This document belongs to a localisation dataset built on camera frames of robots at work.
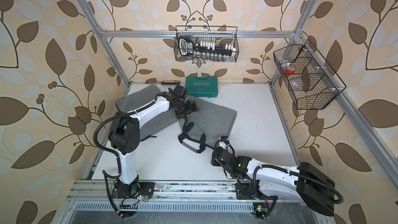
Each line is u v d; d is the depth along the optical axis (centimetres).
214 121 96
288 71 82
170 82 120
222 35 91
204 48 84
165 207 71
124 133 51
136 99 108
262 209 69
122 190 69
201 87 114
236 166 61
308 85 82
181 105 79
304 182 43
